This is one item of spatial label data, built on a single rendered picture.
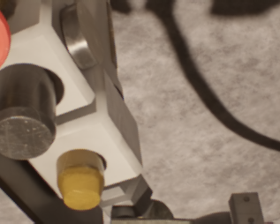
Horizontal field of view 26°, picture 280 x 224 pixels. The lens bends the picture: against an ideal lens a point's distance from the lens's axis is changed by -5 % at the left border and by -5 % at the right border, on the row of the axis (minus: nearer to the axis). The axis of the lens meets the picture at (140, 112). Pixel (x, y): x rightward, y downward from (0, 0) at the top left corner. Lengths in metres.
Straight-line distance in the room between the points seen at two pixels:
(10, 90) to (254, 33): 0.70
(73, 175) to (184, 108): 0.69
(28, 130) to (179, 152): 0.85
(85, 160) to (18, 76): 0.10
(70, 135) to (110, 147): 0.03
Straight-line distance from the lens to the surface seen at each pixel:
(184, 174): 1.29
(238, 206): 0.55
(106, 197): 0.56
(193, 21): 1.01
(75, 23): 0.42
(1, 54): 0.36
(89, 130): 0.47
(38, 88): 0.41
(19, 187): 0.48
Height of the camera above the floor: 0.77
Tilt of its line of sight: 43 degrees down
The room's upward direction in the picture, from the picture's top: 172 degrees clockwise
